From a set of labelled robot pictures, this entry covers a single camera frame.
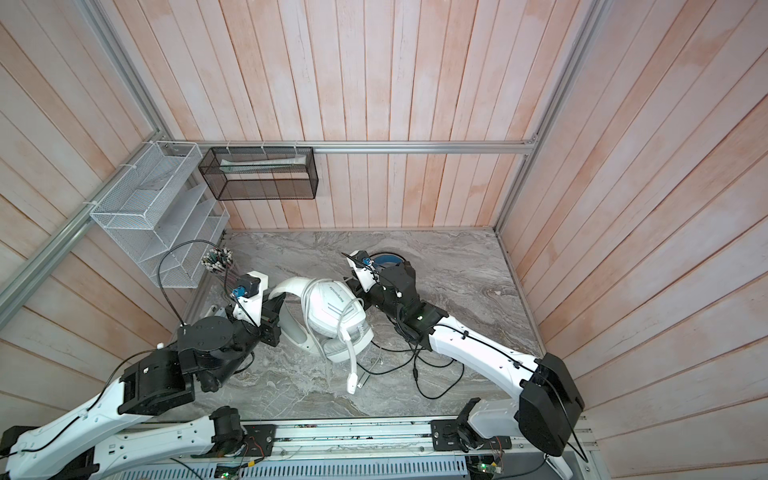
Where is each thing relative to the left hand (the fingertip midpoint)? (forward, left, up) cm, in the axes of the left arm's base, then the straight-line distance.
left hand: (284, 301), depth 60 cm
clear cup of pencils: (+24, +29, -17) cm, 42 cm away
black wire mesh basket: (+58, +23, -9) cm, 63 cm away
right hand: (+13, -13, -8) cm, 20 cm away
